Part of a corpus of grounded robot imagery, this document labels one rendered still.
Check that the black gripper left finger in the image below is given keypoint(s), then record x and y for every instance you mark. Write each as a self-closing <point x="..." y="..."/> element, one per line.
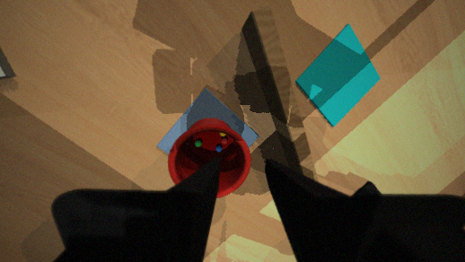
<point x="178" y="218"/>

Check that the red cup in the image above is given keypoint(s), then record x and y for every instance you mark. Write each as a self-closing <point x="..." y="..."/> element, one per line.
<point x="235" y="160"/>

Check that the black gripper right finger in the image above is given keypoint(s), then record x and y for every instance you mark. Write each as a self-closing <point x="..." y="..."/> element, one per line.
<point x="326" y="225"/>

